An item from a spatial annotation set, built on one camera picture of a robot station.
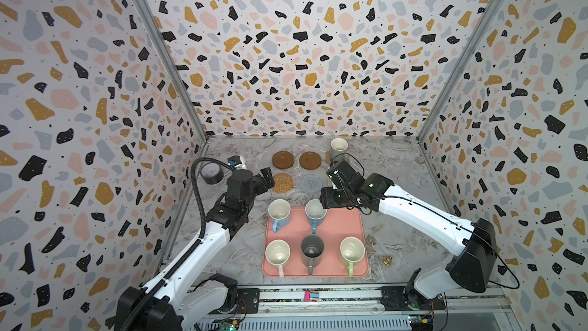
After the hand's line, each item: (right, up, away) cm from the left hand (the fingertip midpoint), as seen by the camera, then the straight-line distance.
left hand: (263, 169), depth 79 cm
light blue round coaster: (+17, -8, +24) cm, 30 cm away
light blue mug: (+18, -19, +13) cm, 29 cm away
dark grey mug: (+17, -29, +5) cm, 34 cm away
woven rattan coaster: (+4, -8, +24) cm, 26 cm away
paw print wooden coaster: (+25, +4, +34) cm, 42 cm away
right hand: (+21, -9, -1) cm, 23 cm away
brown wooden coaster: (+3, +3, +34) cm, 34 cm away
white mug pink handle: (+5, -30, +3) cm, 31 cm away
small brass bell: (+44, -33, +2) cm, 55 cm away
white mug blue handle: (+4, -18, +12) cm, 22 cm away
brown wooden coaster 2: (+16, +3, +34) cm, 38 cm away
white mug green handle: (+31, -29, +3) cm, 43 cm away
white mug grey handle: (+30, +10, +30) cm, 43 cm away
